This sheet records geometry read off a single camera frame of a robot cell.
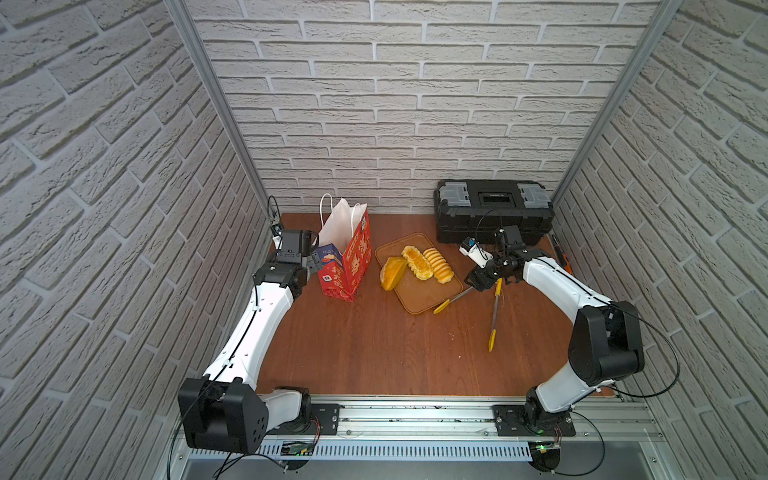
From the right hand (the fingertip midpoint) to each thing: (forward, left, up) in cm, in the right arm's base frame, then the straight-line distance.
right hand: (480, 270), depth 92 cm
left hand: (0, +53, +13) cm, 55 cm away
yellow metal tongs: (-17, -1, -8) cm, 19 cm away
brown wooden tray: (-3, +20, -9) cm, 22 cm away
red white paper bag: (-3, +40, +16) cm, 43 cm away
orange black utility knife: (+12, -37, -12) cm, 41 cm away
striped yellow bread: (+7, +11, -6) cm, 14 cm away
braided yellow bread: (+8, +19, -5) cm, 21 cm away
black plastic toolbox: (+20, -2, +8) cm, 21 cm away
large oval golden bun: (0, +28, +1) cm, 28 cm away
